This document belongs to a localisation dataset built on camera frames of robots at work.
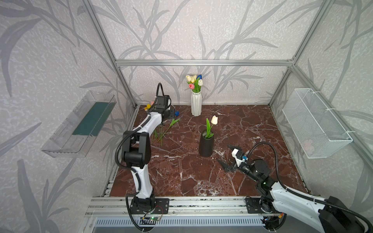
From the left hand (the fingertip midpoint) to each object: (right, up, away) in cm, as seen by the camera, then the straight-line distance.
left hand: (171, 107), depth 98 cm
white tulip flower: (+19, +15, -8) cm, 25 cm away
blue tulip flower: (0, -10, +11) cm, 15 cm away
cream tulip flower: (+26, -9, -24) cm, 37 cm away
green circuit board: (-4, -57, -28) cm, 63 cm away
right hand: (+32, -23, -22) cm, 45 cm away
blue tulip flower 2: (+19, +20, -6) cm, 28 cm away
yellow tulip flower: (+15, +18, -5) cm, 24 cm away
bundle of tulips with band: (-11, -17, +5) cm, 21 cm away
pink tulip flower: (+14, +12, -14) cm, 23 cm away
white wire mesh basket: (+71, -13, -35) cm, 80 cm away
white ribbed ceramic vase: (+17, +3, +4) cm, 18 cm away
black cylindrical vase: (+23, -23, -15) cm, 36 cm away
